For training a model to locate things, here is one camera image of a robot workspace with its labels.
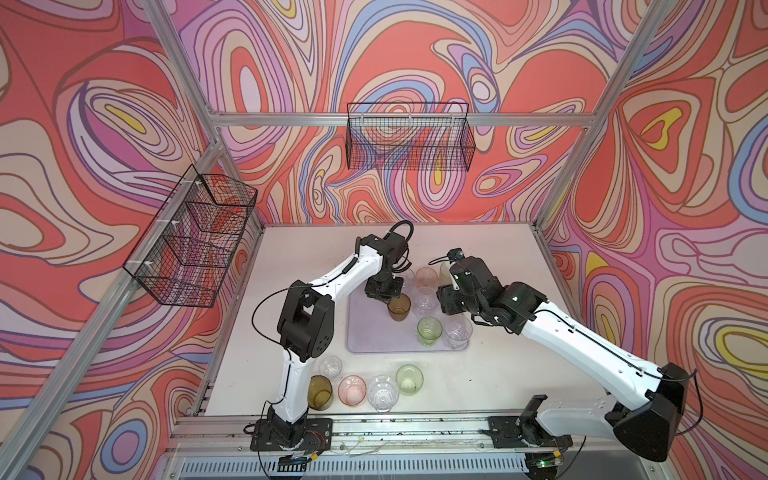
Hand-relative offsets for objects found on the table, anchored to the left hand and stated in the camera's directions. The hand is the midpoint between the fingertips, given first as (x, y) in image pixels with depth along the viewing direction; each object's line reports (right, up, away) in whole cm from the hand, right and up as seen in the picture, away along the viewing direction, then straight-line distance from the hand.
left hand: (395, 299), depth 89 cm
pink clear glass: (-12, -23, -10) cm, 28 cm away
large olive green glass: (-21, -24, -10) cm, 33 cm away
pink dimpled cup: (+11, +5, +12) cm, 17 cm away
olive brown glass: (+1, -4, +4) cm, 6 cm away
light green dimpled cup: (+4, -21, -7) cm, 23 cm away
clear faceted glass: (+19, -10, +1) cm, 22 cm away
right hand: (+14, +2, -12) cm, 19 cm away
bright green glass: (+10, -10, 0) cm, 14 cm away
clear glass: (+5, +4, +9) cm, 11 cm away
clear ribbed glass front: (-4, -25, -8) cm, 26 cm away
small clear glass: (-18, -18, -8) cm, 26 cm away
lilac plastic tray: (+5, -8, +3) cm, 10 cm away
